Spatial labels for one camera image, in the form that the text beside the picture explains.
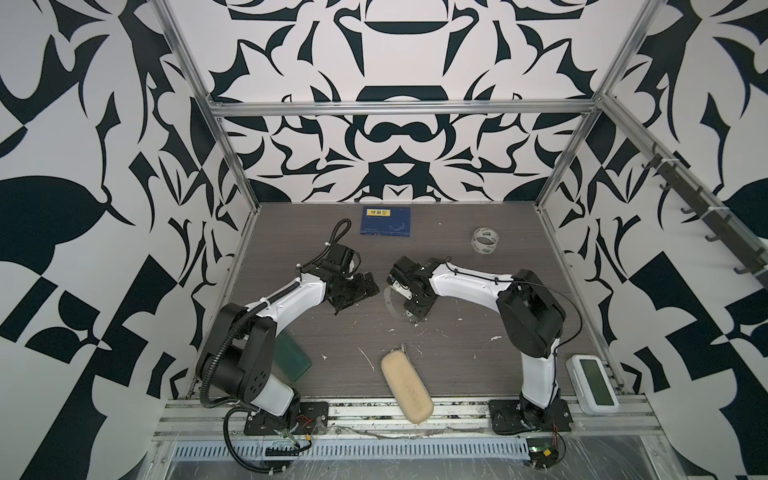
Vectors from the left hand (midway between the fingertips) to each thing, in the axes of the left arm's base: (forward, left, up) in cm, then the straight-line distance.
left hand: (370, 289), depth 88 cm
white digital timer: (-27, -55, -3) cm, 61 cm away
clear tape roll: (+22, -41, -7) cm, 47 cm away
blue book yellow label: (+33, -6, -8) cm, 34 cm away
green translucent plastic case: (-16, +22, -8) cm, 29 cm away
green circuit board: (-40, -40, -8) cm, 57 cm away
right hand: (-2, -15, -6) cm, 17 cm away
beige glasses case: (-25, -9, -4) cm, 27 cm away
